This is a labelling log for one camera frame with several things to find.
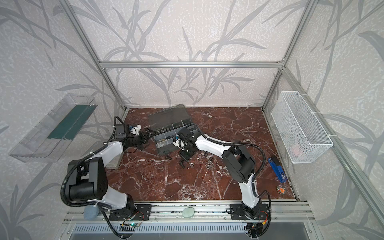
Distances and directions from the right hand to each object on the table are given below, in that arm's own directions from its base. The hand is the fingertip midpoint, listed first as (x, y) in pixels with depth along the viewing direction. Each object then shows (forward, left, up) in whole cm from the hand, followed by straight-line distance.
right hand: (183, 152), depth 90 cm
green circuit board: (-36, +21, -4) cm, 42 cm away
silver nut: (-7, -15, -4) cm, 17 cm away
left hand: (+9, +17, +8) cm, 21 cm away
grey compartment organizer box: (+25, +15, -4) cm, 29 cm away
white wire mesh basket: (-8, -53, +30) cm, 62 cm away
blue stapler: (-10, -55, -2) cm, 56 cm away
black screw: (-6, +1, -3) cm, 7 cm away
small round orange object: (-20, -54, -5) cm, 58 cm away
